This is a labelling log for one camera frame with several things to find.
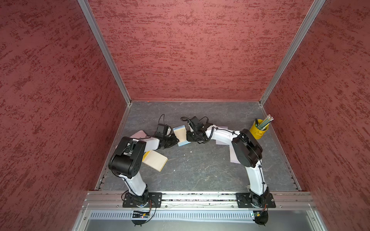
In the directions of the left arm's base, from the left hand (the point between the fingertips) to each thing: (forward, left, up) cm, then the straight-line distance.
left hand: (179, 143), depth 95 cm
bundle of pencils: (+8, -56, +13) cm, 59 cm away
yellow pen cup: (+4, -52, +7) cm, 53 cm away
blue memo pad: (+8, -1, +1) cm, 9 cm away
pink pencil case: (+5, +28, +2) cm, 28 cm away
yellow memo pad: (-13, +14, +2) cm, 19 cm away
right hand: (+1, -6, +1) cm, 6 cm away
